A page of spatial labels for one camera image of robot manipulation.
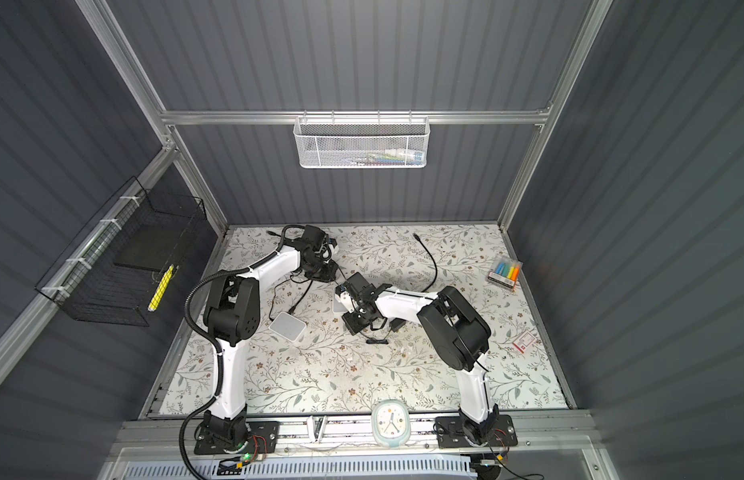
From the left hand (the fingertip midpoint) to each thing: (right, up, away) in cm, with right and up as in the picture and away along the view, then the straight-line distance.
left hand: (334, 277), depth 101 cm
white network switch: (+3, -8, -12) cm, 15 cm away
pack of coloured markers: (+60, +1, +3) cm, 60 cm away
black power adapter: (-13, -10, -5) cm, 17 cm away
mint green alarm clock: (+19, -34, -28) cm, 48 cm away
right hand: (+7, -15, -8) cm, 18 cm away
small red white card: (+59, -18, -13) cm, 63 cm away
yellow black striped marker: (-36, +1, -31) cm, 48 cm away
